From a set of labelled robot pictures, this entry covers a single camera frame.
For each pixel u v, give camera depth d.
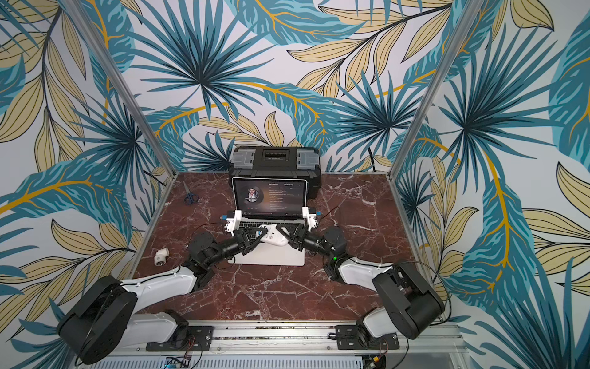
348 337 0.73
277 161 1.01
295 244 0.71
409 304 0.44
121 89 0.86
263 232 0.73
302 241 0.69
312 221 0.75
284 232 0.73
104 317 0.42
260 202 0.98
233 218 0.73
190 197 1.08
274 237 0.72
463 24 0.71
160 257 0.88
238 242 0.68
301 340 0.75
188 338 0.69
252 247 0.72
